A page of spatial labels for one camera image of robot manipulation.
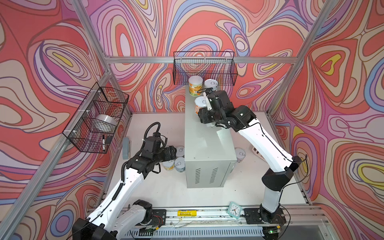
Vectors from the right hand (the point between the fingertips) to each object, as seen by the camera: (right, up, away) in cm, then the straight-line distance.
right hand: (205, 116), depth 72 cm
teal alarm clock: (+15, -47, +2) cm, 50 cm away
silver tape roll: (-49, -2, +1) cm, 50 cm away
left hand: (-17, -18, +7) cm, 26 cm away
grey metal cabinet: (+1, -16, -11) cm, 20 cm away
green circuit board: (-29, -57, 0) cm, 64 cm away
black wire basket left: (-56, -6, 0) cm, 56 cm away
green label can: (+23, -22, +18) cm, 37 cm away
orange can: (-20, -28, +14) cm, 37 cm away
